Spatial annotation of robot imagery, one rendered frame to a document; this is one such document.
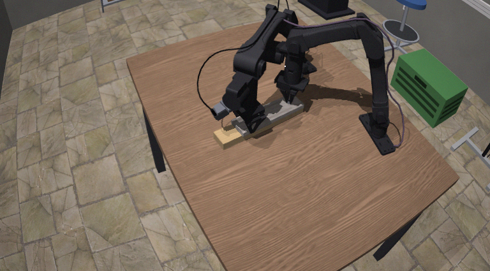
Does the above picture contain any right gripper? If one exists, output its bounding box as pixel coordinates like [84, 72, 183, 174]
[214, 92, 266, 134]

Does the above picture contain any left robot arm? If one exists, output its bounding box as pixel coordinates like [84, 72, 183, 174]
[265, 19, 396, 156]

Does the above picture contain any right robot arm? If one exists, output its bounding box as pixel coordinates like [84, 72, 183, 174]
[222, 4, 299, 111]

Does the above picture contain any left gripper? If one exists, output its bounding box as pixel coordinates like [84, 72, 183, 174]
[274, 67, 309, 104]

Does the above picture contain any light wooden plank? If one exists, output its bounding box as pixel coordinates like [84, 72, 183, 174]
[213, 108, 304, 150]

